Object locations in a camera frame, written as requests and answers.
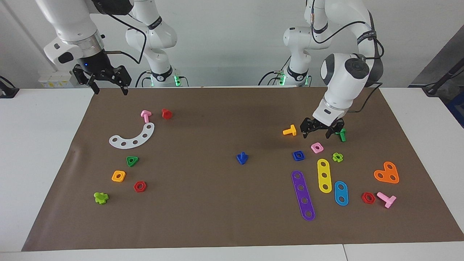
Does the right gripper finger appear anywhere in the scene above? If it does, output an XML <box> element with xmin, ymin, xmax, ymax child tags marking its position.
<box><xmin>72</xmin><ymin>66</ymin><xmax>100</xmax><ymax>95</ymax></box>
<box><xmin>109</xmin><ymin>65</ymin><xmax>132</xmax><ymax>96</ymax></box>

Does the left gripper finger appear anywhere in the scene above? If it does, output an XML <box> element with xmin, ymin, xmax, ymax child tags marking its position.
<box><xmin>300</xmin><ymin>118</ymin><xmax>312</xmax><ymax>140</ymax></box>
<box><xmin>325</xmin><ymin>120</ymin><xmax>345</xmax><ymax>140</ymax></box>

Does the yellow three-hole strip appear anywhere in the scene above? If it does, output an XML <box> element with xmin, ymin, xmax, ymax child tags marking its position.
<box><xmin>317</xmin><ymin>158</ymin><xmax>332</xmax><ymax>194</ymax></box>

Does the white curved five-hole plate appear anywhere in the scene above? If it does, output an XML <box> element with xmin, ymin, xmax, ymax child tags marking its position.
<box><xmin>109</xmin><ymin>122</ymin><xmax>155</xmax><ymax>149</ymax></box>

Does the blue two-hole strip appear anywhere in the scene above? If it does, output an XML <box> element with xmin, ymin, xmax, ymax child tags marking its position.
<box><xmin>334</xmin><ymin>181</ymin><xmax>349</xmax><ymax>206</ymax></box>

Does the purple four-hole strip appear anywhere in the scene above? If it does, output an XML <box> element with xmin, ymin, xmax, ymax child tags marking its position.
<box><xmin>291</xmin><ymin>170</ymin><xmax>316</xmax><ymax>221</ymax></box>

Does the orange three-hole corner plate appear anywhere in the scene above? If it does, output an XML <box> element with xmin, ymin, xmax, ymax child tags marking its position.
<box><xmin>374</xmin><ymin>161</ymin><xmax>400</xmax><ymax>184</ymax></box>

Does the black clamp base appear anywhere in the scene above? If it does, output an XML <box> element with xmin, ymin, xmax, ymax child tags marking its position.
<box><xmin>0</xmin><ymin>75</ymin><xmax>19</xmax><ymax>99</ymax></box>

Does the black stand pole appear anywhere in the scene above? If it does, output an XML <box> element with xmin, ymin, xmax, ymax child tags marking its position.
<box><xmin>422</xmin><ymin>60</ymin><xmax>464</xmax><ymax>96</ymax></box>

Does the brown table mat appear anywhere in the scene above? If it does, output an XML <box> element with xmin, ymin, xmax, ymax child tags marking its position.
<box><xmin>21</xmin><ymin>86</ymin><xmax>464</xmax><ymax>252</ymax></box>

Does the blue crate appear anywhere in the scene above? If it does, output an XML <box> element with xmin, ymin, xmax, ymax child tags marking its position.
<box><xmin>446</xmin><ymin>96</ymin><xmax>464</xmax><ymax>127</ymax></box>

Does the black right base cable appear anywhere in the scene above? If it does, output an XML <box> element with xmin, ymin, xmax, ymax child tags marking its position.
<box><xmin>135</xmin><ymin>70</ymin><xmax>153</xmax><ymax>88</ymax></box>

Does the black base cable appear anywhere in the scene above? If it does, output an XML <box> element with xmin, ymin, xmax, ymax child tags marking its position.
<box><xmin>258</xmin><ymin>70</ymin><xmax>280</xmax><ymax>87</ymax></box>
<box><xmin>135</xmin><ymin>70</ymin><xmax>153</xmax><ymax>88</ymax></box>

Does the white wall socket box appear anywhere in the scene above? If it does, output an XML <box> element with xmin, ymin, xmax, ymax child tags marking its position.
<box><xmin>38</xmin><ymin>71</ymin><xmax>78</xmax><ymax>88</ymax></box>

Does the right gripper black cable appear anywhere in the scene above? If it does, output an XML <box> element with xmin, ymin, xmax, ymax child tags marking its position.
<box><xmin>103</xmin><ymin>7</ymin><xmax>147</xmax><ymax>65</ymax></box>

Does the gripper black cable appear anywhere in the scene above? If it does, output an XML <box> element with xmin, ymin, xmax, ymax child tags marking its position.
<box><xmin>103</xmin><ymin>7</ymin><xmax>147</xmax><ymax>65</ymax></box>
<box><xmin>304</xmin><ymin>0</ymin><xmax>385</xmax><ymax>113</ymax></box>

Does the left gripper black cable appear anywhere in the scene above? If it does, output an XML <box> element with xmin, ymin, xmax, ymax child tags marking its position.
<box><xmin>304</xmin><ymin>0</ymin><xmax>385</xmax><ymax>113</ymax></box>

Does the black left base cable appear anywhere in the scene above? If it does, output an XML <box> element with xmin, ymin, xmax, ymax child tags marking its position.
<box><xmin>258</xmin><ymin>70</ymin><xmax>280</xmax><ymax>87</ymax></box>

